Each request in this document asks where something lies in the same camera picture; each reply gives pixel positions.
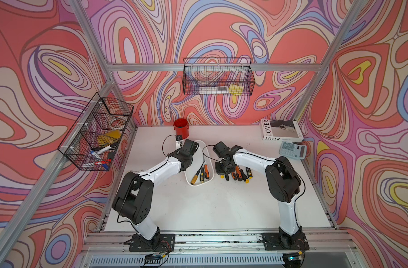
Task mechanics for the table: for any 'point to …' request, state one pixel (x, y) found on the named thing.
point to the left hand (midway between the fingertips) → (183, 154)
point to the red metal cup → (181, 127)
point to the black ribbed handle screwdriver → (227, 177)
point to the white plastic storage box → (202, 170)
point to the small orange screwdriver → (233, 176)
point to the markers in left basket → (100, 162)
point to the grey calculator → (293, 149)
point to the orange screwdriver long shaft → (238, 172)
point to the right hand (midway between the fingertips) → (222, 176)
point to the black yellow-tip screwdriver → (244, 176)
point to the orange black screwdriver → (207, 173)
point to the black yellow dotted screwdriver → (249, 173)
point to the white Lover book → (280, 130)
